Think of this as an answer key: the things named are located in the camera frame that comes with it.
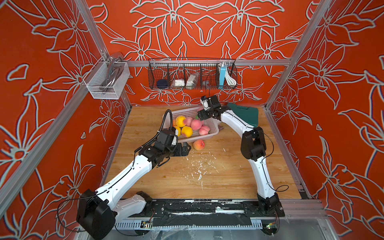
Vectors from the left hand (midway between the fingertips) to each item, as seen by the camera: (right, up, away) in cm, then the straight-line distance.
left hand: (183, 146), depth 79 cm
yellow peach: (-4, +7, +19) cm, 20 cm away
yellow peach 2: (+2, +7, +19) cm, 20 cm away
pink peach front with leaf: (+2, +14, +22) cm, 26 cm away
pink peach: (+12, +12, +19) cm, 26 cm away
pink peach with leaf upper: (+13, +7, +18) cm, 23 cm away
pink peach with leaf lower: (+7, +11, +16) cm, 21 cm away
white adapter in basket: (-2, +37, +8) cm, 38 cm away
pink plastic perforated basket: (+4, +20, +27) cm, 34 cm away
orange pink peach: (+9, -1, +12) cm, 15 cm away
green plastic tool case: (+50, +19, +32) cm, 62 cm away
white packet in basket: (+5, +39, +12) cm, 41 cm away
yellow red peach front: (-2, +14, +18) cm, 23 cm away
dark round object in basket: (-15, +39, +18) cm, 46 cm away
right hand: (+11, +21, +22) cm, 32 cm away
